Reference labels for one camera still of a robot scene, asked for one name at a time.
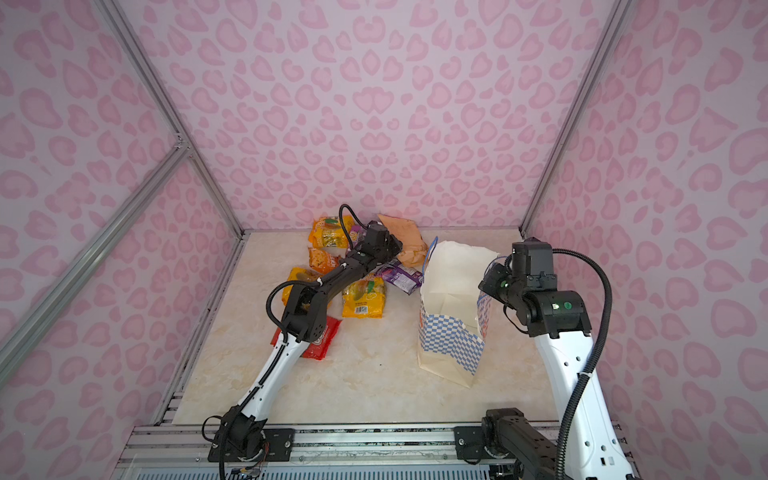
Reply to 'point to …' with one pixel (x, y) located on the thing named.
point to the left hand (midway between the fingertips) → (407, 236)
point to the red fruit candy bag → (319, 348)
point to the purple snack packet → (407, 279)
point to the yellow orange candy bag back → (326, 232)
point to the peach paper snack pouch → (414, 252)
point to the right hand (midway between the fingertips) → (488, 274)
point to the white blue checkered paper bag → (454, 313)
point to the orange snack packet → (322, 261)
